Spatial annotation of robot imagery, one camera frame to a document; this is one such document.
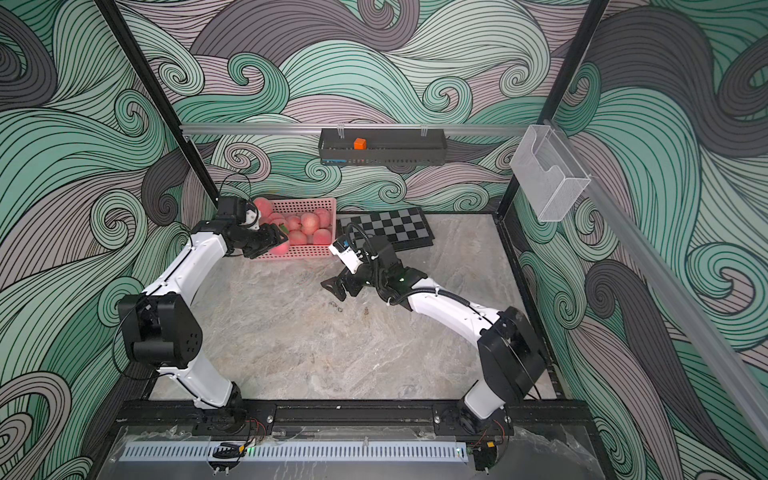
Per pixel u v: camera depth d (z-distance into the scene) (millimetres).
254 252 784
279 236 846
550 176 771
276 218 1091
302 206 1177
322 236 1055
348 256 684
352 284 701
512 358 428
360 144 882
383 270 617
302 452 697
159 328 458
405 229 1104
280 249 836
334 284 723
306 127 951
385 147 951
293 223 1080
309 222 1045
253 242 760
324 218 1131
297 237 1055
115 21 714
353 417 744
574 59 774
